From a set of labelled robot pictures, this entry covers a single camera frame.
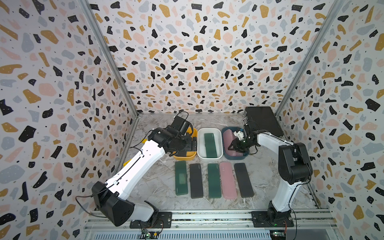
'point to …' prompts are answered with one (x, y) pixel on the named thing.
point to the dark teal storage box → (245, 155)
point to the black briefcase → (265, 118)
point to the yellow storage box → (190, 155)
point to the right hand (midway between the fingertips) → (231, 148)
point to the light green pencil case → (181, 181)
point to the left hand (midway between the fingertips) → (190, 145)
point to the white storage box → (218, 137)
